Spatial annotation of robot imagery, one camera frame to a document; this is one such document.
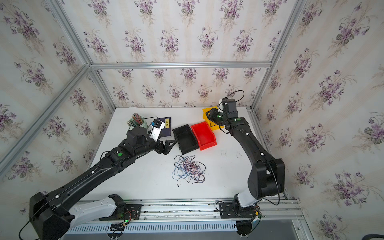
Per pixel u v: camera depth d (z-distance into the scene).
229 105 0.63
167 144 0.64
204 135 1.01
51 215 0.37
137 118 0.94
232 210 0.73
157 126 0.62
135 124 0.93
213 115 0.73
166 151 0.65
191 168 0.88
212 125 1.05
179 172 0.87
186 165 0.88
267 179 0.42
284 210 0.75
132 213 0.72
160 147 0.63
